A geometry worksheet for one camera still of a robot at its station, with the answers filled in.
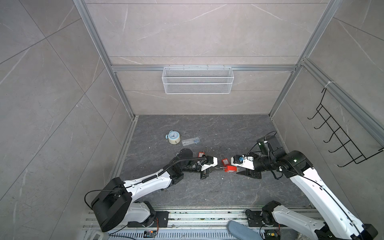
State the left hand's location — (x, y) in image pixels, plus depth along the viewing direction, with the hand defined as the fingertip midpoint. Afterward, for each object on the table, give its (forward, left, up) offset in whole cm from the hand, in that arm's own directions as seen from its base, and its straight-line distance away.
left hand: (221, 164), depth 68 cm
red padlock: (+18, +8, -21) cm, 29 cm away
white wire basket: (+59, +8, +7) cm, 60 cm away
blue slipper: (-25, -8, -20) cm, 33 cm away
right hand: (+1, -8, 0) cm, 8 cm away
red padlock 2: (-2, -4, 0) cm, 4 cm away
